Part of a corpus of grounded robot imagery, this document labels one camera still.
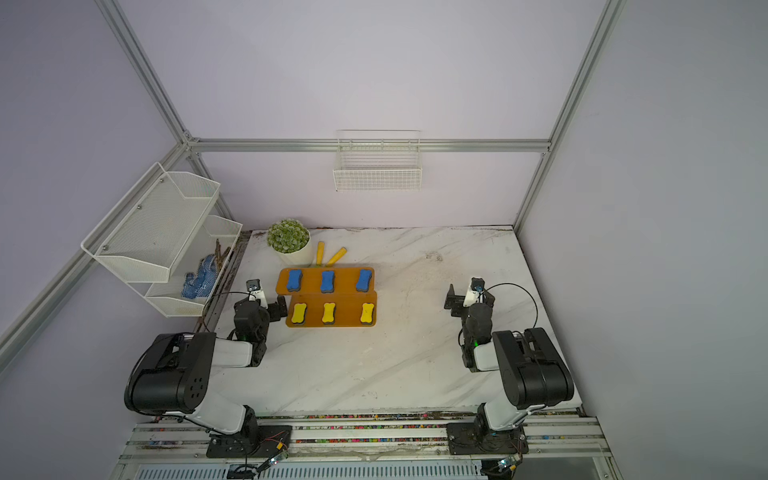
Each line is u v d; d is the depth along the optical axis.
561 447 0.73
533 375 0.45
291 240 0.98
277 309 0.87
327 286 0.86
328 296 0.86
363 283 0.86
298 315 0.93
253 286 0.80
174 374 0.46
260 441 0.72
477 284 0.78
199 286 0.88
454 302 0.83
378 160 0.98
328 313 0.95
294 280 0.88
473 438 0.73
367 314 0.95
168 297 0.75
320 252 1.12
